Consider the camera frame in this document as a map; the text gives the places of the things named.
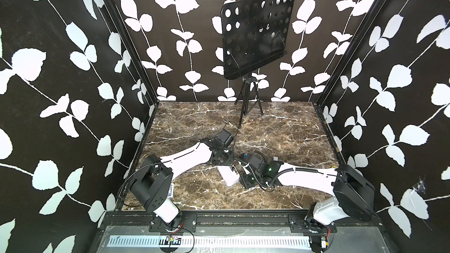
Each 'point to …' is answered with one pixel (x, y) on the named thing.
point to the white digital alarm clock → (229, 174)
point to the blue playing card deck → (170, 192)
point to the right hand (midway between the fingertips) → (240, 179)
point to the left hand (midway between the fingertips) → (233, 159)
